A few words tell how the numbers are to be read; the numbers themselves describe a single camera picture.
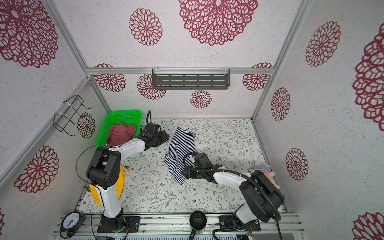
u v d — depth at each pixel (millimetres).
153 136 776
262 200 433
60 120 718
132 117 1099
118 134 1046
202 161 702
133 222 740
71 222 721
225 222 742
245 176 485
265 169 855
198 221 732
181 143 1032
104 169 514
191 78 957
